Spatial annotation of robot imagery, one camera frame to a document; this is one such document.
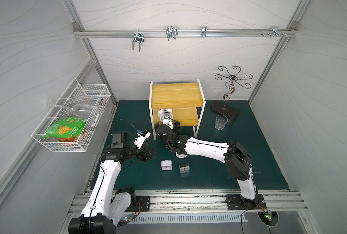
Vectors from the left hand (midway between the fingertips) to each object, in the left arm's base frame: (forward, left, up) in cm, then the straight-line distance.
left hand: (151, 148), depth 76 cm
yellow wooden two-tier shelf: (+20, -18, +16) cm, 32 cm away
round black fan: (-27, -61, -19) cm, 69 cm away
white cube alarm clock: (-5, -8, -12) cm, 15 cm away
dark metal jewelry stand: (+31, -51, -5) cm, 59 cm away
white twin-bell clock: (+3, -16, -14) cm, 22 cm away
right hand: (+15, -7, +4) cm, 17 cm away
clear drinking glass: (+30, -45, -13) cm, 56 cm away
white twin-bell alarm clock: (+11, -8, +16) cm, 21 cm away
